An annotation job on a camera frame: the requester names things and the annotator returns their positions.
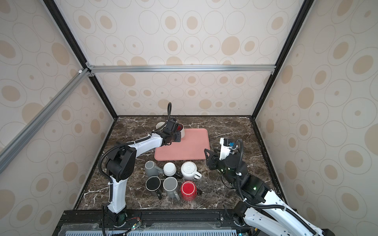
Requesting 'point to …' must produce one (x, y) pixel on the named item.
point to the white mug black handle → (169, 169)
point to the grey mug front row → (170, 184)
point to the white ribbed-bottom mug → (188, 169)
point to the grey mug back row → (151, 169)
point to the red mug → (188, 190)
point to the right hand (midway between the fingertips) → (209, 150)
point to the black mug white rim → (153, 183)
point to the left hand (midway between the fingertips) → (182, 132)
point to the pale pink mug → (159, 124)
